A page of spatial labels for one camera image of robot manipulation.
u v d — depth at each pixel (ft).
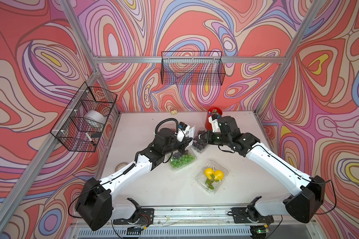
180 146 2.21
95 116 2.43
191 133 2.41
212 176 2.67
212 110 3.42
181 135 2.16
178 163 2.88
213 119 2.27
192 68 3.15
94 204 1.32
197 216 2.46
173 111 3.91
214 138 2.16
